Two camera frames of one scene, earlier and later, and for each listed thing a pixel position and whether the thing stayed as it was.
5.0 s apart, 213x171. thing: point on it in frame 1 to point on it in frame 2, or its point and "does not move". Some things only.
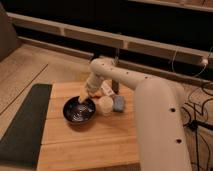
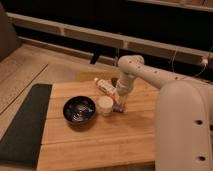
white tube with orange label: [107, 86] does not move
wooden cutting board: [104, 143] does not move
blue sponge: [118, 104] does not move
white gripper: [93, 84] to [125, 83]
